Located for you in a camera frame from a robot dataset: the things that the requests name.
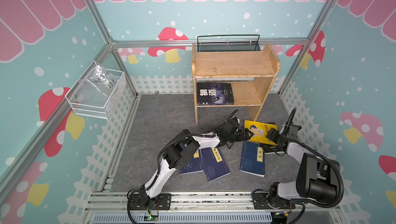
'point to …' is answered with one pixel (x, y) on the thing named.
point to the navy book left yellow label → (194, 165)
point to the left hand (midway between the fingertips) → (247, 138)
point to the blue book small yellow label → (252, 159)
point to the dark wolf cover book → (214, 93)
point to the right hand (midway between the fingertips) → (273, 133)
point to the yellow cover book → (260, 130)
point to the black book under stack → (268, 148)
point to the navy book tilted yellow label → (215, 164)
